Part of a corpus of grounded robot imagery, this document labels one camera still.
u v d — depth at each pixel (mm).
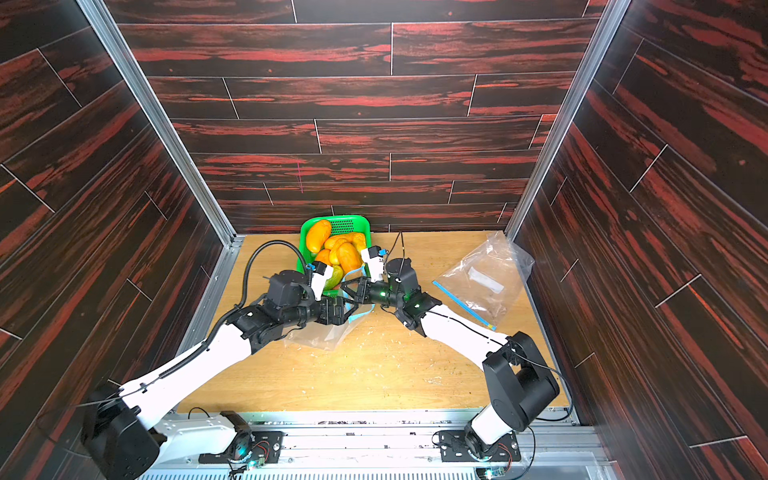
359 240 1079
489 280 1077
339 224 1132
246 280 664
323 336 832
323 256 1046
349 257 984
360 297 691
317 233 1089
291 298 594
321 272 688
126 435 379
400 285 618
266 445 733
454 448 730
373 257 720
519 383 437
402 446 753
